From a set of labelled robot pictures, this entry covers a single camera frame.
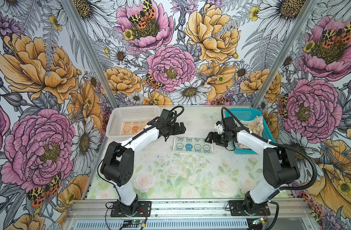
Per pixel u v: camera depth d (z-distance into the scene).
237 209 0.74
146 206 0.76
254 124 1.07
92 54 0.90
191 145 0.97
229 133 0.70
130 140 0.52
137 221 0.71
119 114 1.08
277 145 0.50
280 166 0.47
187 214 0.73
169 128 0.76
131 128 1.06
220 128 0.87
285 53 0.89
